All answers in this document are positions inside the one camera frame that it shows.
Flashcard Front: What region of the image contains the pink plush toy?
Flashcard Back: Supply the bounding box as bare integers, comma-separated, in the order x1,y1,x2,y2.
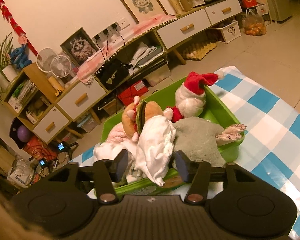
93,123,136,162

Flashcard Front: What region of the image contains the grey plush toy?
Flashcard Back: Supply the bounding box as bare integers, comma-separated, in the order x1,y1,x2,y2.
173,117,247,167

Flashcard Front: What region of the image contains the burger plush toy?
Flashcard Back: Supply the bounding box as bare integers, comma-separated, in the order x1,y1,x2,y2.
121,96,164,141

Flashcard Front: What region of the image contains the red white santa plush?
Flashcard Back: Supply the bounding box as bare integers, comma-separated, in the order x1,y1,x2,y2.
163,71,224,122

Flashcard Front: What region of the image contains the green plastic bin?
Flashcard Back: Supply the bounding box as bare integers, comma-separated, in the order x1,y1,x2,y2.
101,79,244,197

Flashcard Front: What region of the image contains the red box under cabinet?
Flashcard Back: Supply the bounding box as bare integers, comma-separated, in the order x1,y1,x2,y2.
117,80,148,106

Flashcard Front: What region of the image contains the blue white checkered cloth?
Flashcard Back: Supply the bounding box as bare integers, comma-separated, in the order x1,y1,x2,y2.
72,65,300,239

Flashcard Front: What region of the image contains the wooden white drawer cabinet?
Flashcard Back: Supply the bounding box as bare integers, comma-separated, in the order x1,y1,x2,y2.
17,0,242,144

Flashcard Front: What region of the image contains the purple ball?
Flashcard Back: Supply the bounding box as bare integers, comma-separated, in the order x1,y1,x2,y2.
17,125,32,143

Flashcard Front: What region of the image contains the black handbag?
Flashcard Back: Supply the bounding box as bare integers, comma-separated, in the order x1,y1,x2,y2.
95,59,129,90

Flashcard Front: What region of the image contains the pink cloth runner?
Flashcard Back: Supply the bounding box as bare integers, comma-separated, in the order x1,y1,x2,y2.
76,14,177,84

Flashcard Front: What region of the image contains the white desk fan front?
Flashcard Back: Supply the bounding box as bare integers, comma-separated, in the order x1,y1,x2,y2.
50,55,71,78

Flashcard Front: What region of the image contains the white desk fan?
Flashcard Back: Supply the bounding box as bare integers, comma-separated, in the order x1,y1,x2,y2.
36,48,57,73
50,55,71,78

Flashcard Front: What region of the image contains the egg carton tray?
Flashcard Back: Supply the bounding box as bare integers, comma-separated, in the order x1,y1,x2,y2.
181,42,217,61

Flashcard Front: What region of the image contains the folded clothes stack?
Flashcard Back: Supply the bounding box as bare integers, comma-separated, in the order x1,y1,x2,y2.
130,42,163,68

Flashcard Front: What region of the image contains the framed cat picture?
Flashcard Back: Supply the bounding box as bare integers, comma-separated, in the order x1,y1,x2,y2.
61,28,98,67

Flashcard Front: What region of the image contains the white desk fan rear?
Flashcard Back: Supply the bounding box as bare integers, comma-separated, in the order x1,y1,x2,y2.
36,48,57,73

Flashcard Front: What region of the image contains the white cutout storage box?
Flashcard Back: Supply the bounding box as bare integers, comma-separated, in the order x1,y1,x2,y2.
211,20,242,44

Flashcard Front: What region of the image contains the potted green plant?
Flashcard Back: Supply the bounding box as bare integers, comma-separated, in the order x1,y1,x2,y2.
0,32,18,111

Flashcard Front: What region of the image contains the blue stitch plush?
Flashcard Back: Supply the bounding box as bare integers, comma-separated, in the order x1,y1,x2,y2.
10,44,32,69

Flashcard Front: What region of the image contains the bag of oranges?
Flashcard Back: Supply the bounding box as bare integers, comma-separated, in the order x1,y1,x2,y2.
243,8,267,36

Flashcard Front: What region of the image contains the framed cartoon girl picture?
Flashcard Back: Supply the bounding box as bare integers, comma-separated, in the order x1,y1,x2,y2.
120,0,167,24

